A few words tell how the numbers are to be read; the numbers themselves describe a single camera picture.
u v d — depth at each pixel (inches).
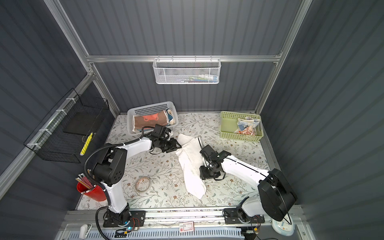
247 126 41.8
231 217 28.5
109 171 19.8
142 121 42.3
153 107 44.8
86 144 27.3
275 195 16.6
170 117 42.9
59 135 27.5
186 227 27.9
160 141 30.7
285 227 27.3
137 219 28.5
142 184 33.4
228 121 45.5
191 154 36.6
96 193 27.9
